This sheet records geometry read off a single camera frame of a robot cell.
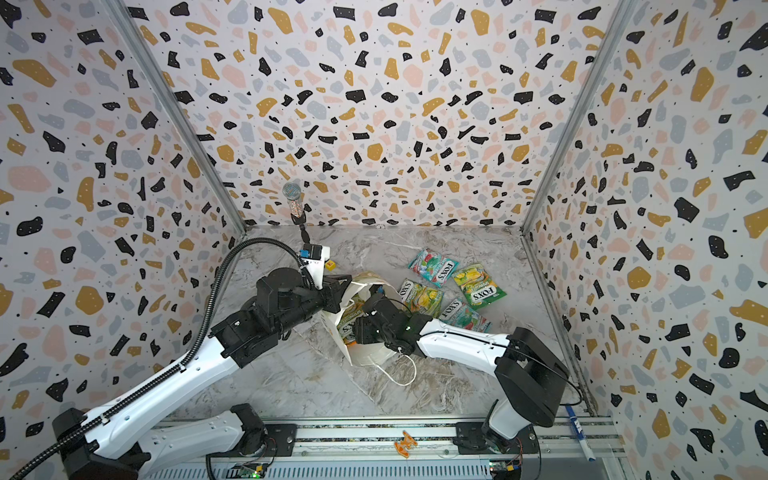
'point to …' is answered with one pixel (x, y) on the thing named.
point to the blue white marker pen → (577, 427)
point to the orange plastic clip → (405, 445)
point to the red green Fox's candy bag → (434, 267)
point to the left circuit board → (246, 470)
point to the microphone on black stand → (292, 192)
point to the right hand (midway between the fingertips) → (353, 324)
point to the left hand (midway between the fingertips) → (351, 273)
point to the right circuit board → (510, 469)
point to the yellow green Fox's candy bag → (477, 286)
